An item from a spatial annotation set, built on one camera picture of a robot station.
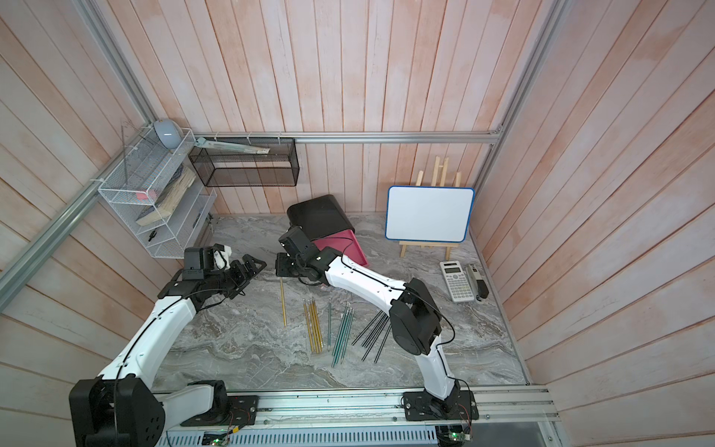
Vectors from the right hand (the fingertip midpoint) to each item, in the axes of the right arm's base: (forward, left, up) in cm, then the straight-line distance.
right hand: (276, 266), depth 83 cm
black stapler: (+2, -67, -15) cm, 69 cm away
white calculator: (+6, -61, -17) cm, 64 cm away
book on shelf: (+13, +31, +16) cm, 37 cm away
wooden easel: (+28, -52, +11) cm, 60 cm away
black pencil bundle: (-14, -30, -17) cm, 38 cm away
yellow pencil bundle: (-11, -10, -17) cm, 23 cm away
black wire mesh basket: (+40, +28, +7) cm, 50 cm away
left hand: (-2, +5, -1) cm, 5 cm away
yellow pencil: (-4, 0, -16) cm, 17 cm away
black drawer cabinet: (+25, -11, -3) cm, 27 cm away
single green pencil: (-11, -16, -19) cm, 26 cm away
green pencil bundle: (-15, -21, -17) cm, 31 cm away
